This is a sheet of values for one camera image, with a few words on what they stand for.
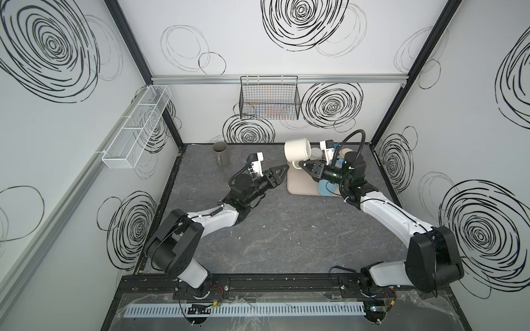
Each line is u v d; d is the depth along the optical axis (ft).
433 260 1.37
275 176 2.27
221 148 3.44
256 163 2.37
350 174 2.07
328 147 2.32
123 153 2.33
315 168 2.30
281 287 2.47
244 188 2.03
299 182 3.35
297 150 2.45
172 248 1.45
